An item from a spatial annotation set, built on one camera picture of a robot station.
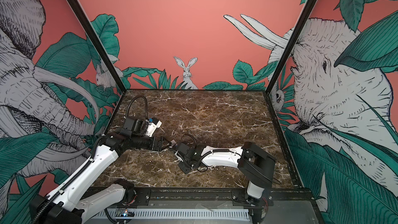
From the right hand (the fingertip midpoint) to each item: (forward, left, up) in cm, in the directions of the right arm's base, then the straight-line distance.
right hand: (181, 165), depth 81 cm
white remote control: (+5, +2, -2) cm, 6 cm away
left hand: (+6, +7, +15) cm, 18 cm away
